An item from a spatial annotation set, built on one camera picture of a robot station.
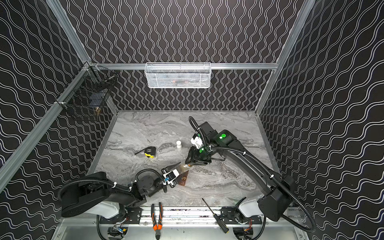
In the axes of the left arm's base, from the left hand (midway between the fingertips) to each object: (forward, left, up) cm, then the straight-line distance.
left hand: (185, 168), depth 73 cm
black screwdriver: (-19, -17, -16) cm, 30 cm away
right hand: (+1, -2, +4) cm, 4 cm away
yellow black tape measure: (+17, +25, -13) cm, 33 cm away
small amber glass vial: (0, -2, +5) cm, 5 cm away
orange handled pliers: (-22, +12, -16) cm, 30 cm away
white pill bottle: (+21, +7, -10) cm, 25 cm away
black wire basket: (+46, +65, +14) cm, 81 cm away
